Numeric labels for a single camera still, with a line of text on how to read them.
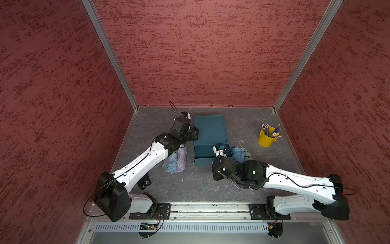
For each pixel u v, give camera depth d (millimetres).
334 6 708
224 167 478
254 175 459
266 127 875
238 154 885
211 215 741
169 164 826
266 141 953
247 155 901
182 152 898
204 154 757
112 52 881
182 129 590
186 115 711
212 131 803
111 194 391
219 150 611
